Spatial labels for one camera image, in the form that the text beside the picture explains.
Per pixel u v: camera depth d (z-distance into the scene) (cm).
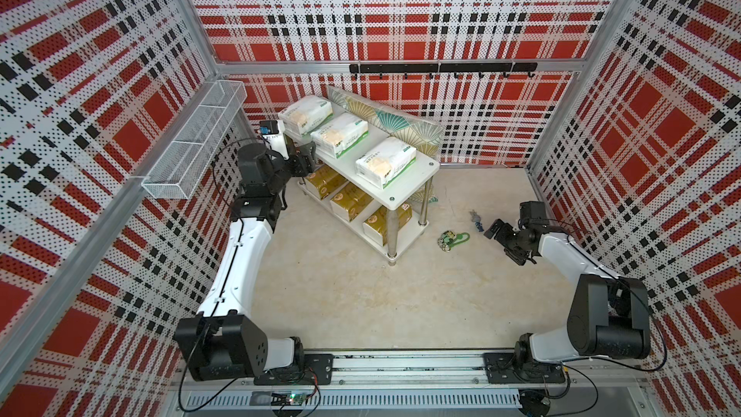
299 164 66
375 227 86
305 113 80
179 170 70
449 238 98
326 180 99
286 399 69
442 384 72
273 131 61
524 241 68
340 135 74
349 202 93
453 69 89
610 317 43
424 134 80
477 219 104
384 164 66
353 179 72
